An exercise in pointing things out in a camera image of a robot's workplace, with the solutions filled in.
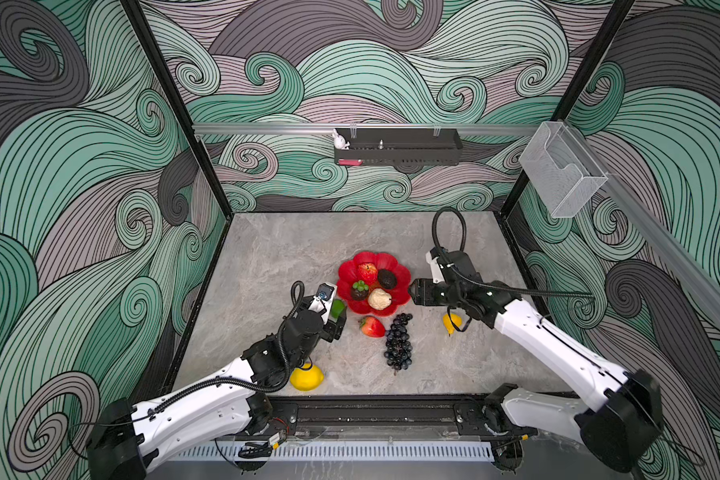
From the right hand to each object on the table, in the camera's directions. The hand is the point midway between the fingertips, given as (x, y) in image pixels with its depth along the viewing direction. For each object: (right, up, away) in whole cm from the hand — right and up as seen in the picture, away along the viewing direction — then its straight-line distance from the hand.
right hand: (417, 289), depth 80 cm
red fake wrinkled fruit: (-13, +3, +15) cm, 20 cm away
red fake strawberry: (-12, -12, +6) cm, 18 cm away
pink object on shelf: (-19, +37, +10) cm, 43 cm away
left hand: (-23, -2, -3) cm, 23 cm away
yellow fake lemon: (-30, -23, -4) cm, 38 cm away
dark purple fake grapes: (-5, -17, +3) cm, 18 cm away
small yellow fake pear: (+4, -5, -15) cm, 16 cm away
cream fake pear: (-10, -5, +9) cm, 14 cm away
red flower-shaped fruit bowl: (-19, +1, +21) cm, 28 cm away
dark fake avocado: (-6, 0, +18) cm, 19 cm away
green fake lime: (-23, -7, +12) cm, 27 cm away
